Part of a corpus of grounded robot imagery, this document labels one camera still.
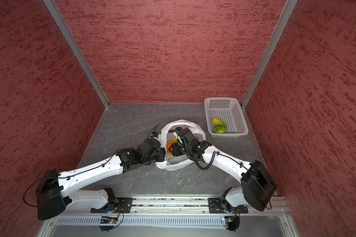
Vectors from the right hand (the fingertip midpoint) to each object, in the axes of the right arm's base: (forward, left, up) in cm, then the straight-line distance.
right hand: (172, 152), depth 81 cm
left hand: (-3, +4, +2) cm, 5 cm away
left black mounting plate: (-24, +26, -10) cm, 37 cm away
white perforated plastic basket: (+42, -44, -12) cm, 62 cm away
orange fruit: (+2, +2, +6) cm, 6 cm away
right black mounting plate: (-25, -23, -11) cm, 36 cm away
